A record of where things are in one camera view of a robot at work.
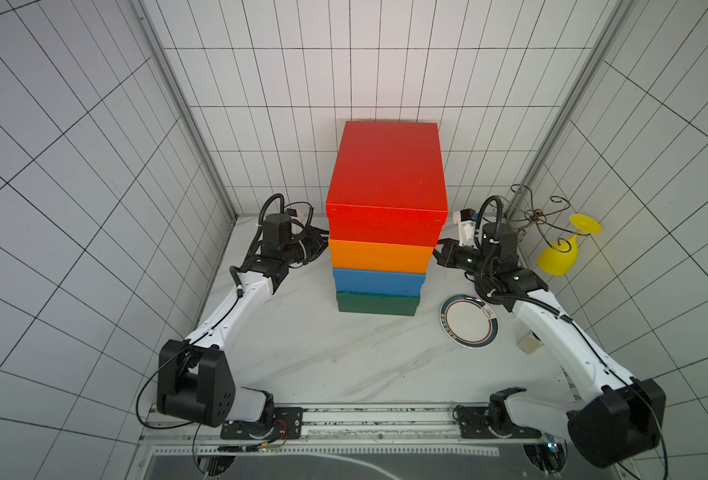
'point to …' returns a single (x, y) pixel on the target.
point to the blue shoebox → (378, 282)
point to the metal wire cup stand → (536, 216)
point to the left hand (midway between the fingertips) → (333, 240)
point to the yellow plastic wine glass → (560, 256)
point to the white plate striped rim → (469, 321)
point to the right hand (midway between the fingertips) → (428, 239)
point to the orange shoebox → (380, 256)
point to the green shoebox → (379, 303)
